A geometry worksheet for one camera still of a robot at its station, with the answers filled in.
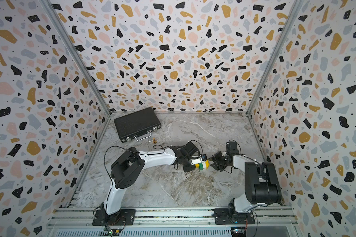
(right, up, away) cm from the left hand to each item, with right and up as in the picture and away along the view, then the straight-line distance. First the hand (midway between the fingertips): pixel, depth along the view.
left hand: (195, 164), depth 92 cm
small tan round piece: (-28, +13, +12) cm, 33 cm away
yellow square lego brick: (+7, +1, -1) cm, 7 cm away
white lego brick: (0, +5, -10) cm, 11 cm away
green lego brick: (+3, -1, -2) cm, 4 cm away
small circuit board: (-41, -27, -21) cm, 54 cm away
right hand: (+9, +3, +1) cm, 9 cm away
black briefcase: (-41, +24, +18) cm, 51 cm away
